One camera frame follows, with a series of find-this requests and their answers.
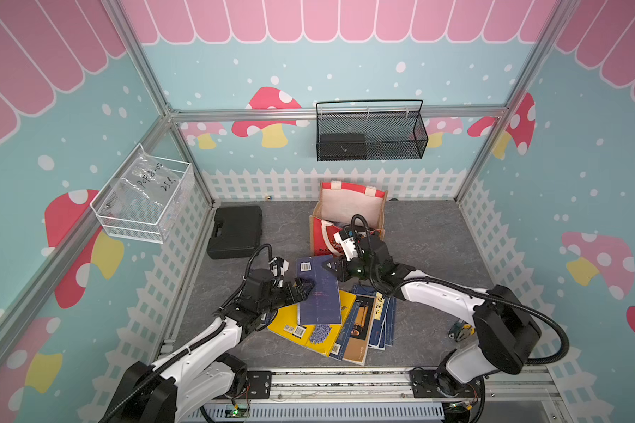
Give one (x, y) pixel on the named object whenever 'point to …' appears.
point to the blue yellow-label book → (379, 322)
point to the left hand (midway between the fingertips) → (306, 291)
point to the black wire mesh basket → (348, 130)
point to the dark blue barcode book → (322, 305)
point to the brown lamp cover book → (353, 342)
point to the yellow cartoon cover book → (286, 322)
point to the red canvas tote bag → (337, 204)
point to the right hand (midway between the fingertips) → (324, 263)
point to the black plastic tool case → (237, 233)
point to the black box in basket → (337, 146)
